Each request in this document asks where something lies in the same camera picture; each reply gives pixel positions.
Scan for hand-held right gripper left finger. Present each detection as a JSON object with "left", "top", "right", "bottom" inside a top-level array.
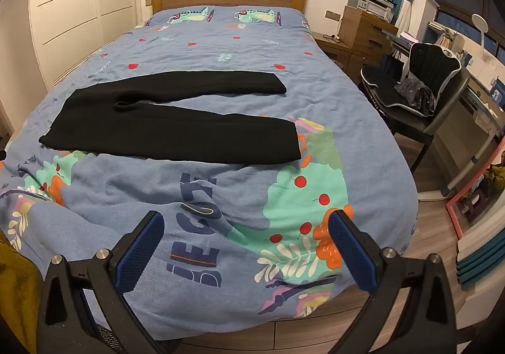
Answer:
[{"left": 36, "top": 211, "right": 165, "bottom": 354}]

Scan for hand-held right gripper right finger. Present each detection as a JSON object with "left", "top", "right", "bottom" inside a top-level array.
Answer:
[{"left": 328, "top": 209, "right": 462, "bottom": 354}]

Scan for black pants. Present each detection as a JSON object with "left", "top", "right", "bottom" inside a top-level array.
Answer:
[{"left": 38, "top": 71, "right": 302, "bottom": 164}]

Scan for yellow garment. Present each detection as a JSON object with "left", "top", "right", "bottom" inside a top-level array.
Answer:
[{"left": 0, "top": 228, "right": 44, "bottom": 354}]

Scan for teal pleated fabric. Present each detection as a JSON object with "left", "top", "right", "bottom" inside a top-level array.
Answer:
[{"left": 457, "top": 233, "right": 505, "bottom": 291}]

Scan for dark grey garment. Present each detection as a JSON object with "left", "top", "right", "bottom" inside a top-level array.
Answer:
[{"left": 395, "top": 78, "right": 437, "bottom": 117}]

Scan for grey desk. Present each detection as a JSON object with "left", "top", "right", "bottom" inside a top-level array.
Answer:
[{"left": 426, "top": 20, "right": 505, "bottom": 197}]

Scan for dark shopping bag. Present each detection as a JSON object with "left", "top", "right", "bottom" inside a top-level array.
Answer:
[{"left": 381, "top": 53, "right": 406, "bottom": 81}]

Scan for wooden nightstand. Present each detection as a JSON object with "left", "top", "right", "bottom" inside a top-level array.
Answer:
[{"left": 312, "top": 32, "right": 369, "bottom": 82}]

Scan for black chair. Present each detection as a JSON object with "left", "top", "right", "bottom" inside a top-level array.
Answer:
[{"left": 361, "top": 42, "right": 470, "bottom": 175}]

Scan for blue printed blanket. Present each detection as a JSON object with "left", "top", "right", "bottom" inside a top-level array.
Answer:
[{"left": 0, "top": 6, "right": 419, "bottom": 343}]

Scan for wooden dresser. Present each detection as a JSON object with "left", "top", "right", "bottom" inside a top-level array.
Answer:
[{"left": 338, "top": 7, "right": 399, "bottom": 63}]

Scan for white wardrobe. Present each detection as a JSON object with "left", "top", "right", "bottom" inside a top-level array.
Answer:
[{"left": 29, "top": 0, "right": 140, "bottom": 92}]

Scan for white printer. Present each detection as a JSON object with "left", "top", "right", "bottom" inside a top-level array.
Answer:
[{"left": 347, "top": 0, "right": 395, "bottom": 19}]

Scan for white desk lamp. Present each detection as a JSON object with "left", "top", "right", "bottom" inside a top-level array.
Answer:
[{"left": 471, "top": 14, "right": 490, "bottom": 58}]

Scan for pink frame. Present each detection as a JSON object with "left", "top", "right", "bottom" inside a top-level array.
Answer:
[{"left": 445, "top": 162, "right": 505, "bottom": 238}]

